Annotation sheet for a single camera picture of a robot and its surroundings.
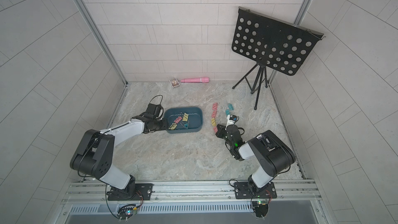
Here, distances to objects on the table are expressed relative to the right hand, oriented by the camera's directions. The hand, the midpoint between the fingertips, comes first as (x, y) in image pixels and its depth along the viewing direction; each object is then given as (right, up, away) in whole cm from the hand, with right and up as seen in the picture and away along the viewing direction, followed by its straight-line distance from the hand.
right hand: (216, 125), depth 92 cm
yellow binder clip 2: (-19, +4, +4) cm, 20 cm away
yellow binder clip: (-2, +1, +2) cm, 3 cm away
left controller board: (-43, -34, -23) cm, 59 cm away
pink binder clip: (0, +11, +10) cm, 15 cm away
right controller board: (+18, -31, -25) cm, 44 cm away
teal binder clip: (+10, +10, +10) cm, 18 cm away
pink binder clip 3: (-1, -2, 0) cm, 2 cm away
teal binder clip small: (+7, +7, +7) cm, 12 cm away
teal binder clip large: (-18, 0, -3) cm, 18 cm away
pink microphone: (-9, +29, +24) cm, 39 cm away
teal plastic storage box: (-13, +4, +5) cm, 14 cm away
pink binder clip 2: (-2, +5, +6) cm, 8 cm away
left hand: (-29, +1, +2) cm, 29 cm away
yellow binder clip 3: (-26, -1, -1) cm, 26 cm away
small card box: (-31, +27, +23) cm, 47 cm away
